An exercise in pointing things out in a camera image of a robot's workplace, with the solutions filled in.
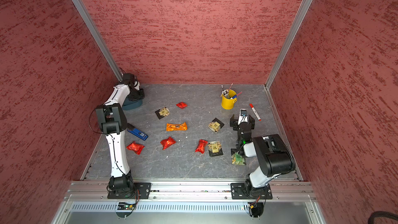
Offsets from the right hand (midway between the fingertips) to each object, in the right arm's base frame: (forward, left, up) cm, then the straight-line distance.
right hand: (241, 116), depth 93 cm
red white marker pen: (+8, -12, -7) cm, 16 cm away
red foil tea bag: (-14, +45, -4) cm, 47 cm away
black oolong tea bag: (+9, +52, -6) cm, 53 cm away
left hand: (+18, +67, -2) cm, 69 cm away
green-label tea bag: (-23, +5, -8) cm, 25 cm away
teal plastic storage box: (+9, +71, +4) cm, 72 cm away
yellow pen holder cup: (+12, +6, -2) cm, 14 cm away
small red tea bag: (+13, +38, -3) cm, 40 cm away
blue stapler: (-8, +64, -2) cm, 65 cm away
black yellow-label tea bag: (-2, +16, -7) cm, 17 cm away
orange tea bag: (-4, +44, -5) cm, 44 cm away
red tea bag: (-17, +25, -4) cm, 31 cm away
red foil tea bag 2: (-17, +62, -3) cm, 64 cm away
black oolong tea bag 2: (-17, +17, -7) cm, 25 cm away
